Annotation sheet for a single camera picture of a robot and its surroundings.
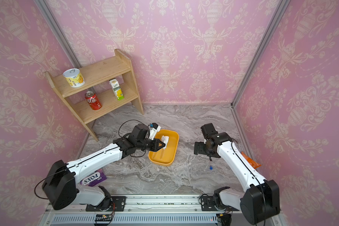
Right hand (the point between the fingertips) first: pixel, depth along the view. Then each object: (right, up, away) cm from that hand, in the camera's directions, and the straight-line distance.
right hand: (204, 151), depth 81 cm
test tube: (+6, -10, +6) cm, 14 cm away
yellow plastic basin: (-22, -6, +10) cm, 25 cm away
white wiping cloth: (-22, +7, 0) cm, 23 cm away
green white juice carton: (-53, +37, +7) cm, 65 cm away
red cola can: (-65, +30, +2) cm, 72 cm away
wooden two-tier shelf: (-58, +40, +6) cm, 70 cm away
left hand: (-22, +3, -3) cm, 23 cm away
